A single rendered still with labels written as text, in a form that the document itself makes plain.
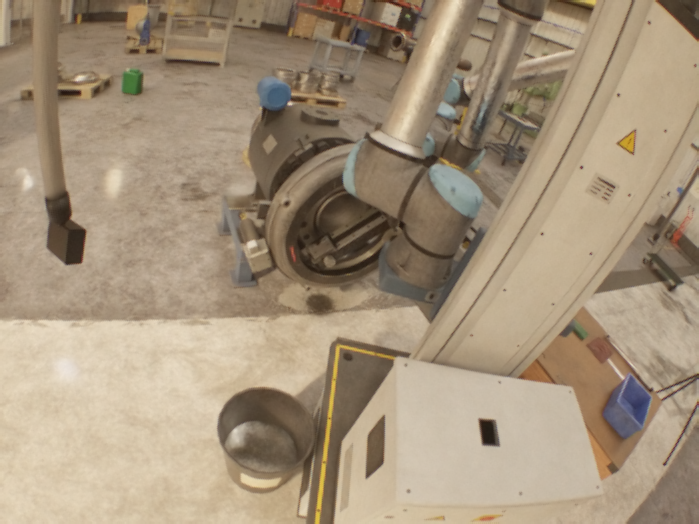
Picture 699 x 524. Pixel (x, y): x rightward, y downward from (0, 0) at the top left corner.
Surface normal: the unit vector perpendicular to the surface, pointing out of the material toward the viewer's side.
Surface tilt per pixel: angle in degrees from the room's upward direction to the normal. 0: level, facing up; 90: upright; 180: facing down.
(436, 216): 90
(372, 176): 78
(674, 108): 90
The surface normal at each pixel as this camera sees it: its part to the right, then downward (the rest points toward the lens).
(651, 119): -0.07, 0.61
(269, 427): 0.28, -0.75
